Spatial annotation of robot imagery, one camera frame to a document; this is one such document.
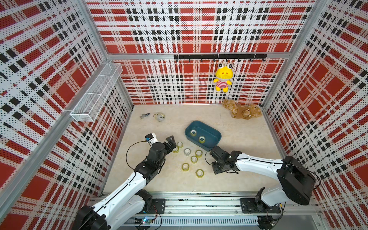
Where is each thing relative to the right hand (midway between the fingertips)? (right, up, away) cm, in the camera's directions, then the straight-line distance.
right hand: (218, 167), depth 86 cm
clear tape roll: (-20, +8, +7) cm, 22 cm away
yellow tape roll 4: (-15, +3, +5) cm, 16 cm away
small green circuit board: (-39, -21, -17) cm, 47 cm away
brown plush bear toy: (+26, +35, +18) cm, 47 cm away
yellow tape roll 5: (-9, +15, +13) cm, 22 cm away
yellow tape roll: (-27, +9, +7) cm, 29 cm away
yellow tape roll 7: (-20, 0, +2) cm, 20 cm away
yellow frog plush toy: (+4, +60, +5) cm, 60 cm away
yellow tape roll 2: (-25, +12, +12) cm, 30 cm away
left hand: (-29, +17, -3) cm, 34 cm away
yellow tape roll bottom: (-11, -3, -1) cm, 12 cm away
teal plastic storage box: (-9, +18, +16) cm, 25 cm away
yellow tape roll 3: (-12, +7, +7) cm, 15 cm away
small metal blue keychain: (-56, +32, +29) cm, 70 cm away
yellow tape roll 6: (-15, +20, +16) cm, 30 cm away
